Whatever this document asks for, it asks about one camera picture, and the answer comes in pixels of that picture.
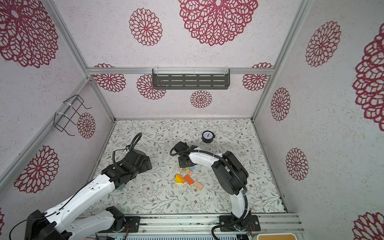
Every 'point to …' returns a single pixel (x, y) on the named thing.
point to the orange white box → (276, 236)
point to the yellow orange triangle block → (179, 179)
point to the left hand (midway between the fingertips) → (142, 165)
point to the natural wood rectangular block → (198, 185)
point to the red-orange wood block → (189, 179)
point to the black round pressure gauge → (208, 136)
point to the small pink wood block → (189, 172)
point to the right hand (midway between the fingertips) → (185, 161)
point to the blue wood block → (192, 168)
